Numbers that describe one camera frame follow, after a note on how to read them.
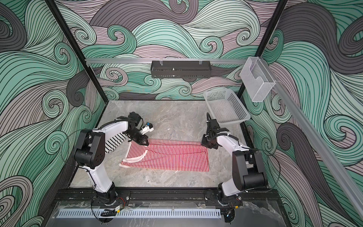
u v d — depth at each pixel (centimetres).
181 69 95
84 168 52
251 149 47
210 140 66
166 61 93
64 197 75
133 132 78
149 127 86
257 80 80
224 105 117
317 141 52
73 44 85
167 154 88
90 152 49
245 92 113
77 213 70
